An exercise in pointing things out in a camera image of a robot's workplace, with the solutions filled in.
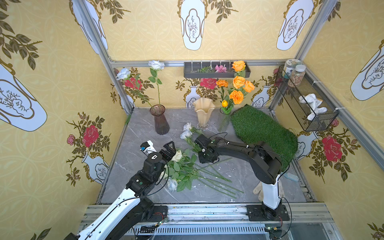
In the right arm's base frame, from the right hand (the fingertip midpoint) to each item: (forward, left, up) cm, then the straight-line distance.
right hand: (205, 156), depth 95 cm
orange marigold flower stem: (+30, -9, +34) cm, 46 cm away
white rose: (+12, +12, +4) cm, 18 cm away
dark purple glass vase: (+23, +32, +2) cm, 39 cm away
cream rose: (-5, +16, +10) cm, 19 cm away
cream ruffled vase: (+28, +2, +16) cm, 33 cm away
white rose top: (+20, +12, +4) cm, 24 cm away
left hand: (-5, +22, +19) cm, 29 cm away
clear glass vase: (+22, -12, +13) cm, 29 cm away
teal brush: (-11, -49, +1) cm, 50 cm away
